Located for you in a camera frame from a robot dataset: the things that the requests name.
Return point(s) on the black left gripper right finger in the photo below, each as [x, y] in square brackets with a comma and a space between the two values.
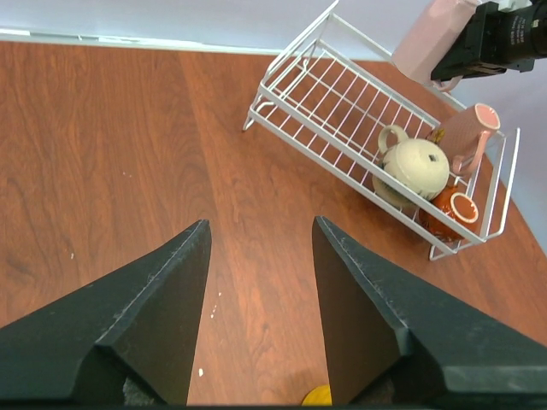
[391, 338]

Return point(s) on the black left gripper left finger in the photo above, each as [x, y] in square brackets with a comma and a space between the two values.
[126, 337]

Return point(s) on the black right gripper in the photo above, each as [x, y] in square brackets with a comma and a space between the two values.
[501, 40]

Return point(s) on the white faceted mug pink handle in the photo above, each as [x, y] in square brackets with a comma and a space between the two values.
[430, 38]

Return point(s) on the pink floral mug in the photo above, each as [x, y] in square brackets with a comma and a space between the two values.
[464, 136]

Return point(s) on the beige round ceramic mug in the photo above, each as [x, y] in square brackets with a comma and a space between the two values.
[417, 163]

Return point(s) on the dark brown glazed mug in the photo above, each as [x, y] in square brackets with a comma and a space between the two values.
[457, 206]

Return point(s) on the yellow enamel mug black handle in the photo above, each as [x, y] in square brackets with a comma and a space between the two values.
[318, 396]

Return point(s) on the white wire dish rack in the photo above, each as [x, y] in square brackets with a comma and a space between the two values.
[332, 110]

